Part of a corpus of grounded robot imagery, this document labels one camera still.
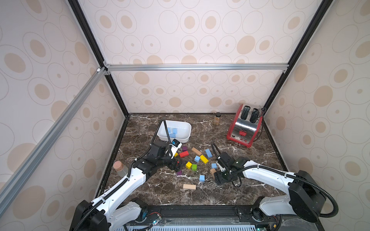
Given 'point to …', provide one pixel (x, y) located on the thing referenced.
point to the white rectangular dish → (178, 130)
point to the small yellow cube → (189, 165)
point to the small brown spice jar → (217, 118)
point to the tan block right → (213, 171)
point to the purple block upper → (184, 148)
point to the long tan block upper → (196, 151)
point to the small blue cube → (214, 165)
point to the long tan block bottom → (189, 186)
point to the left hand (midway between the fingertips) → (184, 157)
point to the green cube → (194, 167)
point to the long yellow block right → (204, 159)
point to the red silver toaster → (245, 125)
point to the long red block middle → (183, 154)
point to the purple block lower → (179, 173)
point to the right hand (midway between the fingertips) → (224, 178)
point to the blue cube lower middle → (202, 178)
